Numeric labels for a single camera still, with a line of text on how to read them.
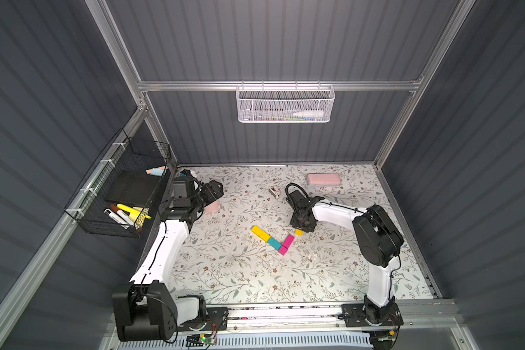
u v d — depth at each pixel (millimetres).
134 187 737
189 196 623
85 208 610
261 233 937
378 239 521
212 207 1011
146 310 398
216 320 732
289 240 934
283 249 889
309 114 867
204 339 704
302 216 709
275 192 1057
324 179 1119
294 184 860
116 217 667
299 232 910
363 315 722
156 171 827
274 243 914
